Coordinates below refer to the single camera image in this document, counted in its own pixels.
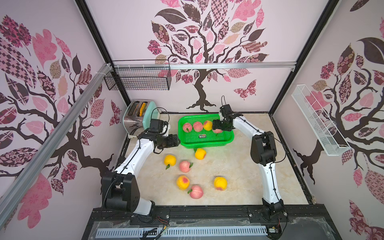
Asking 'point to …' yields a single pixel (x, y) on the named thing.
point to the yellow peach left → (170, 160)
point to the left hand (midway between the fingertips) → (173, 145)
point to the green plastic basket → (204, 139)
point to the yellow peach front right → (220, 183)
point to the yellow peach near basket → (200, 153)
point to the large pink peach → (198, 126)
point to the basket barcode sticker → (202, 136)
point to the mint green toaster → (136, 115)
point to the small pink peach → (218, 131)
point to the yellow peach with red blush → (208, 125)
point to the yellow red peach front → (183, 182)
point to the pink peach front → (196, 192)
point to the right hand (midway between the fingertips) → (217, 127)
